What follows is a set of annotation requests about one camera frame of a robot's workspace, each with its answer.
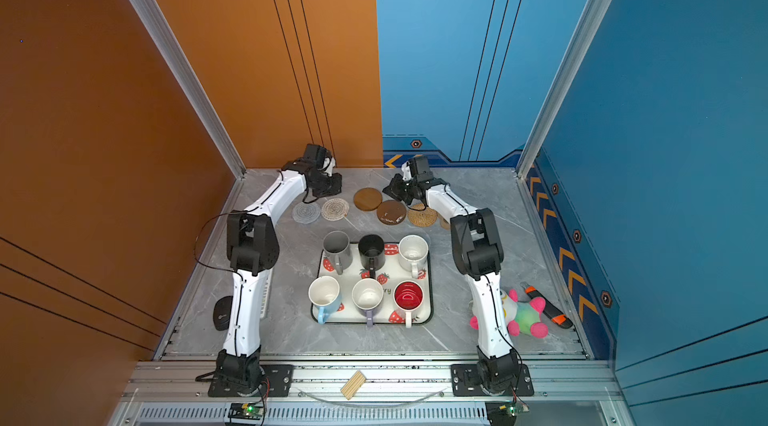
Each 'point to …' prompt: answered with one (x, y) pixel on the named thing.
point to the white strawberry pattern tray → (389, 276)
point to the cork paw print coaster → (444, 223)
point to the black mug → (371, 253)
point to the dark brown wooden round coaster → (391, 212)
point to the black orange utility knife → (550, 310)
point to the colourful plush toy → (520, 317)
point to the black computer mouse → (222, 312)
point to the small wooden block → (353, 385)
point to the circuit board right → (504, 413)
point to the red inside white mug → (408, 296)
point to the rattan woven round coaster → (423, 218)
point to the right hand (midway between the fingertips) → (381, 189)
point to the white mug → (412, 254)
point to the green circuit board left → (243, 410)
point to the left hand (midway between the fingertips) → (342, 186)
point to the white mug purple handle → (368, 294)
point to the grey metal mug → (336, 246)
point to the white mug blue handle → (324, 291)
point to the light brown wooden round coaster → (368, 199)
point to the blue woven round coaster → (306, 213)
